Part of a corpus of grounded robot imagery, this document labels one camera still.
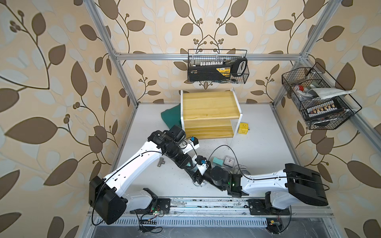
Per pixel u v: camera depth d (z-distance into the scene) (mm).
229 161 883
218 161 844
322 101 701
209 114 710
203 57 912
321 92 640
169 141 523
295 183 424
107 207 377
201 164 610
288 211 730
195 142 667
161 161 889
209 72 840
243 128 990
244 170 830
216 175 552
